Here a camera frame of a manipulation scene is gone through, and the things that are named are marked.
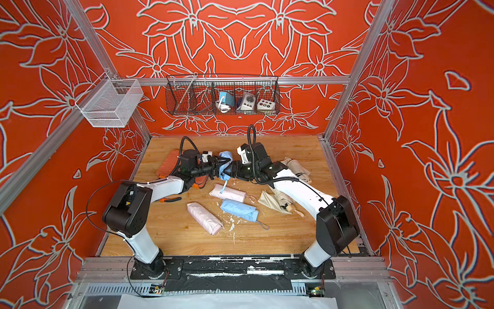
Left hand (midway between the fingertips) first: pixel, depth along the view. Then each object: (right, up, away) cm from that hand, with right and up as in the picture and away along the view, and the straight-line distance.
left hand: (230, 162), depth 85 cm
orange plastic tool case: (-35, -2, +17) cm, 39 cm away
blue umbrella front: (+4, -21, -1) cm, 22 cm away
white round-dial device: (+8, +29, +5) cm, 30 cm away
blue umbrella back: (-3, +2, +1) cm, 3 cm away
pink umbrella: (-10, -25, -4) cm, 27 cm away
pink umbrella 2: (0, -15, +5) cm, 16 cm away
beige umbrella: (+25, -18, +2) cm, 31 cm away
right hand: (-3, -4, -8) cm, 10 cm away
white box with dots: (+17, +28, +9) cm, 34 cm away
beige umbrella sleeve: (+17, -18, +5) cm, 25 cm away
